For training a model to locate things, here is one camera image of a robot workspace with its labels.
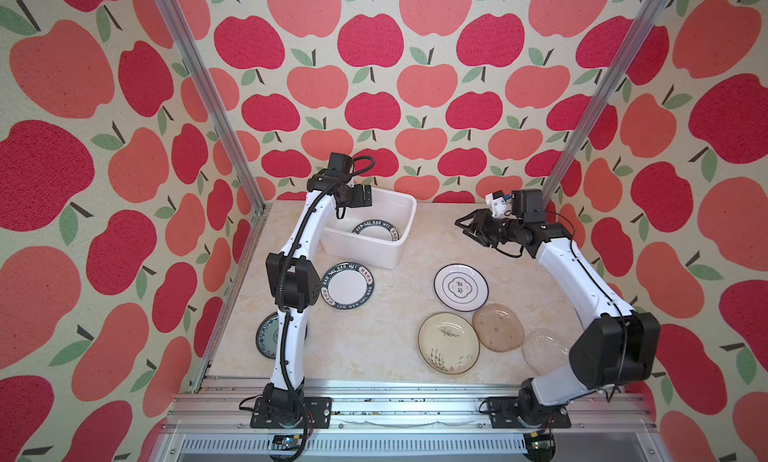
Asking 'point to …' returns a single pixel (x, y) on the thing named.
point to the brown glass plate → (498, 327)
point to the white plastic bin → (394, 207)
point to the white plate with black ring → (461, 287)
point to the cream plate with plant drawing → (449, 343)
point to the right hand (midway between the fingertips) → (465, 224)
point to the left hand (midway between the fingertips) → (363, 199)
